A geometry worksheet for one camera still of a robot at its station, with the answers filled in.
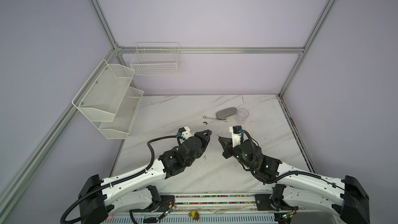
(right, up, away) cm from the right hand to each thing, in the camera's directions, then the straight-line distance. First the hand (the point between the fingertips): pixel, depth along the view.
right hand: (217, 139), depth 73 cm
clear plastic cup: (+20, +11, +32) cm, 39 cm away
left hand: (-3, +4, -1) cm, 5 cm away
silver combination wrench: (+8, +7, +34) cm, 36 cm away
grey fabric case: (+9, +12, +35) cm, 38 cm away
